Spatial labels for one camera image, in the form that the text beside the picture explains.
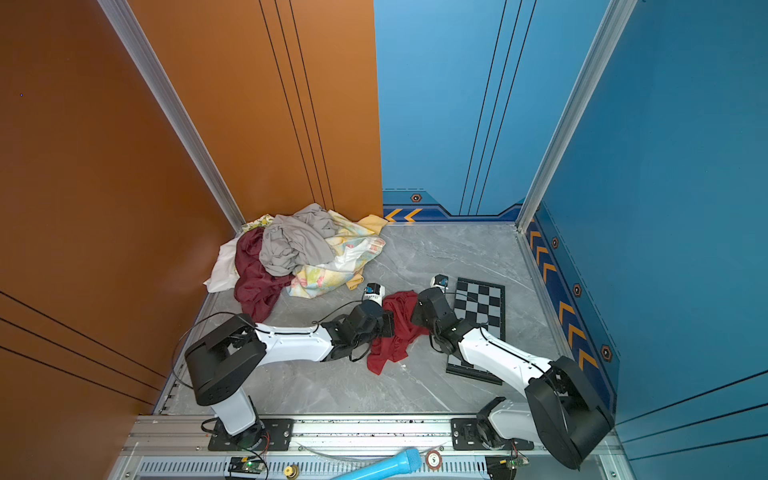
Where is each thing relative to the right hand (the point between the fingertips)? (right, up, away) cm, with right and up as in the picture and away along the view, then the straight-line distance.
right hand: (415, 306), depth 88 cm
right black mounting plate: (+12, -29, -15) cm, 35 cm away
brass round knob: (-29, -33, -22) cm, 49 cm away
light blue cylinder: (-3, -31, -21) cm, 38 cm away
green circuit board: (-42, -35, -17) cm, 57 cm away
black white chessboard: (+22, -1, +6) cm, 23 cm away
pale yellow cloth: (-15, +28, +31) cm, 44 cm away
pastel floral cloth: (-21, +17, +18) cm, 32 cm away
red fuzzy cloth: (-4, 0, -1) cm, 4 cm away
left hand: (-4, -2, -1) cm, 5 cm away
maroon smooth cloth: (-51, +5, +7) cm, 51 cm away
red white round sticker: (+3, -33, -18) cm, 38 cm away
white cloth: (-66, +8, +17) cm, 69 cm away
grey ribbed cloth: (-37, +20, +14) cm, 45 cm away
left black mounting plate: (-38, -28, -15) cm, 50 cm away
